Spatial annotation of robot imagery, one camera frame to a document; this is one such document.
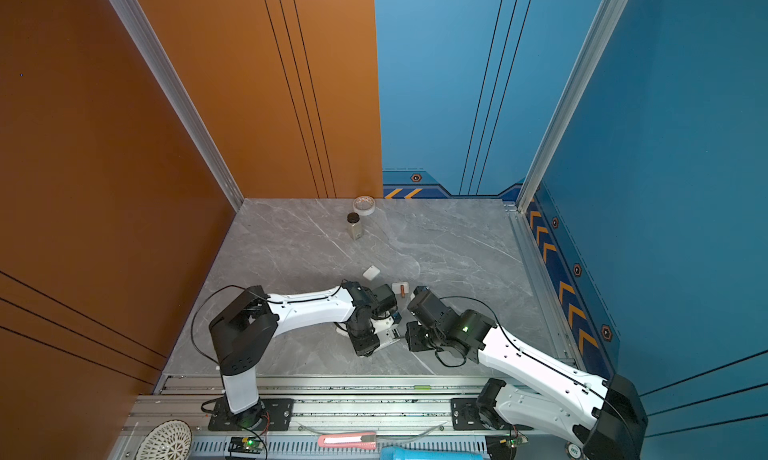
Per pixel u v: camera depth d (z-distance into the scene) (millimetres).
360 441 696
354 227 1041
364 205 1200
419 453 695
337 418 756
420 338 661
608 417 390
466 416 725
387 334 851
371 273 992
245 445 710
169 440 695
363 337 740
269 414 733
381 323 771
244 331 488
